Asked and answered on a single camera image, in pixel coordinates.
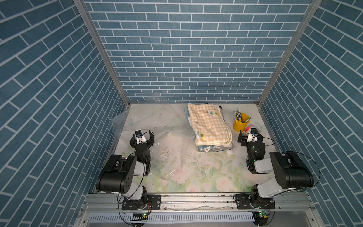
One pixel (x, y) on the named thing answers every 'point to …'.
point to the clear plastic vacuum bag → (173, 132)
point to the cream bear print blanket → (223, 147)
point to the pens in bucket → (238, 116)
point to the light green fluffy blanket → (229, 152)
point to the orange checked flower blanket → (210, 126)
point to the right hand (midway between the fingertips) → (250, 131)
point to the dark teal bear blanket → (204, 148)
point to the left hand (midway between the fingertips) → (145, 132)
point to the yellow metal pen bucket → (240, 126)
